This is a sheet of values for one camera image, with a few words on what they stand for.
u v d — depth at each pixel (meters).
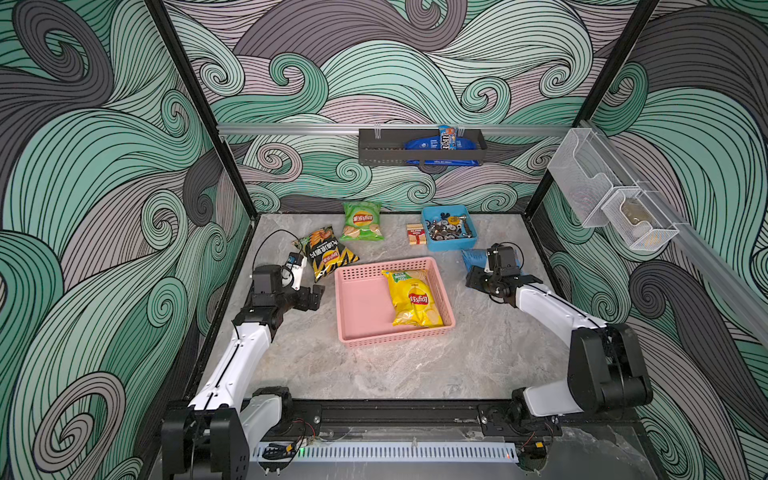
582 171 0.79
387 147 0.95
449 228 1.15
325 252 1.01
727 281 0.53
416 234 1.13
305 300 0.74
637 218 0.66
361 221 1.10
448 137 0.90
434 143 0.92
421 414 0.76
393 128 0.93
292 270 0.73
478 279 0.83
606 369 0.43
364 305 0.96
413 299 0.88
